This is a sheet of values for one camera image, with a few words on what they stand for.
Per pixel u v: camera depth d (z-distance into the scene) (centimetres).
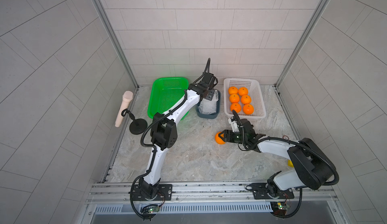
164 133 55
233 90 108
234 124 81
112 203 68
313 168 43
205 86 70
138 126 93
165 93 112
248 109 97
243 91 108
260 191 71
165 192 71
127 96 74
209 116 99
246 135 69
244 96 104
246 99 103
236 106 98
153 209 65
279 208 68
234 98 104
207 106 97
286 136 90
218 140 84
